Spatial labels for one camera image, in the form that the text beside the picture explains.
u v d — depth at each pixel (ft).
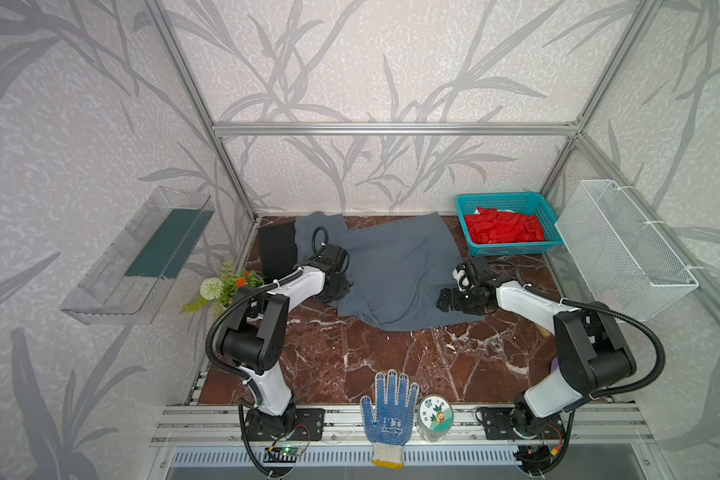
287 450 2.32
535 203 3.79
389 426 2.42
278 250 3.52
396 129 3.08
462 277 2.77
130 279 2.15
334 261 2.53
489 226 3.60
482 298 2.28
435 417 2.22
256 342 1.56
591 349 1.50
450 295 2.76
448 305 2.75
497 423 2.41
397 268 3.49
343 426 2.47
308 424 2.42
